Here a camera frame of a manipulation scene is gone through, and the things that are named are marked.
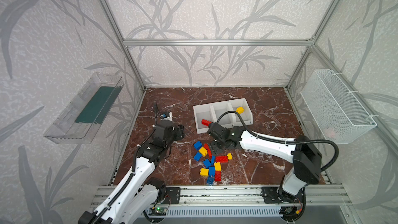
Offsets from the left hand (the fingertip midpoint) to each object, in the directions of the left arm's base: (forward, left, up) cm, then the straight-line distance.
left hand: (181, 122), depth 80 cm
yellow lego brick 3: (-17, -19, -15) cm, 30 cm away
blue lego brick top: (-7, -8, -15) cm, 19 cm away
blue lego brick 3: (-20, -16, -15) cm, 30 cm away
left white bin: (+18, -12, -17) cm, 28 cm away
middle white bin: (+22, -21, -19) cm, 36 cm away
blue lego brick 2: (-15, -13, -18) cm, 27 cm away
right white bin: (+14, -39, -16) cm, 45 cm away
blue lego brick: (-12, -8, -17) cm, 23 cm away
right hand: (-6, -17, -9) cm, 21 cm away
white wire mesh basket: (-7, -67, +18) cm, 70 cm away
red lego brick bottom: (-22, -19, -17) cm, 34 cm away
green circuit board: (-37, +9, -18) cm, 42 cm away
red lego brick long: (+10, -12, -17) cm, 23 cm away
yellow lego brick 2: (-10, -11, -15) cm, 21 cm away
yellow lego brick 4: (-20, -12, -16) cm, 29 cm away
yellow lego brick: (+20, -36, -17) cm, 44 cm away
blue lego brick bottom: (-24, -15, -16) cm, 33 cm away
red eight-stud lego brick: (-14, -22, -15) cm, 30 cm away
